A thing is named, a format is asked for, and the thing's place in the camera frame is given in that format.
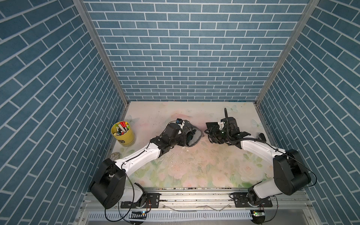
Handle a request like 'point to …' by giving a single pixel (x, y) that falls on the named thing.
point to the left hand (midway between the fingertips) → (189, 136)
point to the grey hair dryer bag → (188, 126)
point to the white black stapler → (261, 137)
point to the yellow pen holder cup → (122, 131)
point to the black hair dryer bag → (213, 130)
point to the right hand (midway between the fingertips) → (207, 133)
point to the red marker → (123, 124)
